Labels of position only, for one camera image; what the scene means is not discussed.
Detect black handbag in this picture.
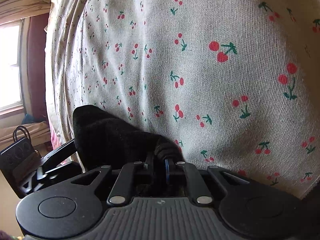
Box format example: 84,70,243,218
1,125,41,199

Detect cherry print bed sheet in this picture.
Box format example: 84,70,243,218
46,0,319,198

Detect black pants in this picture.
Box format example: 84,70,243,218
73,105,184,171

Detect window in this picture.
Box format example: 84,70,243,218
1,20,24,112

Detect left beige curtain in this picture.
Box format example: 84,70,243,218
0,0,51,24

